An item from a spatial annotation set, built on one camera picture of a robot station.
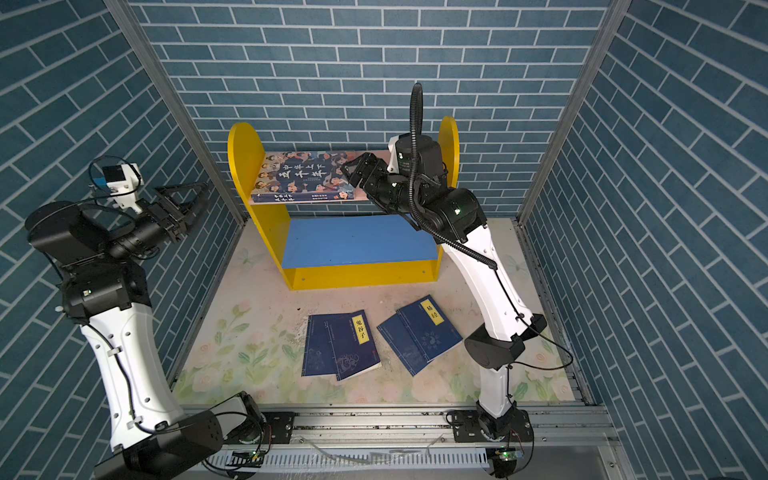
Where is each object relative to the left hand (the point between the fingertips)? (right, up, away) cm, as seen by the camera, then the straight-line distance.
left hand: (211, 198), depth 54 cm
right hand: (+23, +6, +5) cm, 24 cm away
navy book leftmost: (+11, -41, +30) cm, 52 cm away
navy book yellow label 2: (+41, -35, +35) cm, 64 cm away
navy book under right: (+37, -39, +32) cm, 63 cm away
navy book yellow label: (+21, -38, +33) cm, 54 cm away
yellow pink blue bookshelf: (+2, 0, +70) cm, 70 cm away
